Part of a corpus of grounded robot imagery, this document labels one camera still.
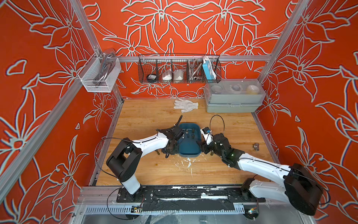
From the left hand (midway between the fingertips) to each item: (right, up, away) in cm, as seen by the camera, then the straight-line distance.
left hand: (174, 151), depth 88 cm
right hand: (+14, +9, -6) cm, 18 cm away
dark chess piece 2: (+10, +9, +7) cm, 15 cm away
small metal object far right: (+54, +2, +2) cm, 54 cm away
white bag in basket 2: (+3, +50, +3) cm, 50 cm away
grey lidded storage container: (+47, +38, +18) cm, 63 cm away
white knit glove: (+10, +30, +25) cm, 41 cm away
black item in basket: (-16, +49, +7) cm, 52 cm away
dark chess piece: (+13, +12, +9) cm, 20 cm away
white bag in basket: (-4, +49, +1) cm, 49 cm away
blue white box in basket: (+23, +50, 0) cm, 55 cm away
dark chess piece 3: (+13, +8, +7) cm, 17 cm away
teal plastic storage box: (+9, +2, +2) cm, 10 cm away
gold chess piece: (+9, +11, +9) cm, 17 cm away
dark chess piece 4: (-11, -1, 0) cm, 11 cm away
